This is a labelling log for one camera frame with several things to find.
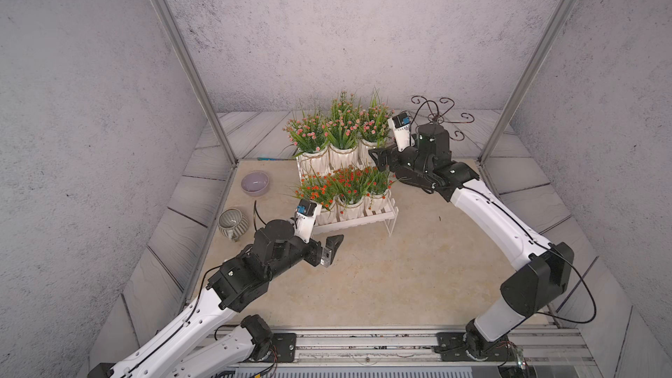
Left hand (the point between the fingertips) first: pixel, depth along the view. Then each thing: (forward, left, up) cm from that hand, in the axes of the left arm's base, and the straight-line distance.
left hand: (332, 232), depth 66 cm
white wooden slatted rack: (+14, -17, -14) cm, 26 cm away
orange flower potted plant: (+14, +4, 0) cm, 15 cm away
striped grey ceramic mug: (+20, +38, -26) cm, 51 cm away
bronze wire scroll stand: (+32, -40, +5) cm, 51 cm away
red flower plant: (+14, -5, +2) cm, 14 cm away
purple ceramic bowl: (+38, +33, -24) cm, 56 cm away
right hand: (+23, -15, +8) cm, 29 cm away
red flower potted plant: (+16, -13, -1) cm, 20 cm away
